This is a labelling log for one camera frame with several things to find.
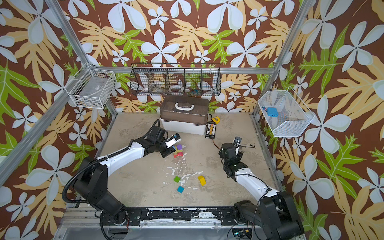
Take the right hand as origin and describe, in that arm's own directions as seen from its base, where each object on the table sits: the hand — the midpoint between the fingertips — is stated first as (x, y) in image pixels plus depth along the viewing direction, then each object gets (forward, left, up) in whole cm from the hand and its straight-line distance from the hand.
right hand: (228, 147), depth 88 cm
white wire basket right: (+12, -30, +16) cm, 36 cm away
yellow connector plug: (+31, +2, -9) cm, 32 cm away
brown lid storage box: (+19, +27, +10) cm, 34 cm away
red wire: (+13, +7, -10) cm, 18 cm away
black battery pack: (+20, +8, -9) cm, 23 cm away
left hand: (+2, +34, +1) cm, 34 cm away
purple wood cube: (+2, +29, -1) cm, 30 cm away
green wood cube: (-15, +31, -10) cm, 36 cm away
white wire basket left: (+27, +80, +24) cm, 88 cm away
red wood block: (0, +30, -6) cm, 30 cm away
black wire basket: (+40, +32, +21) cm, 56 cm away
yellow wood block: (-16, +16, -9) cm, 25 cm away
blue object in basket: (+15, -26, +15) cm, 33 cm away
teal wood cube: (-20, +29, -11) cm, 37 cm away
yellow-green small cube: (0, +29, -4) cm, 30 cm away
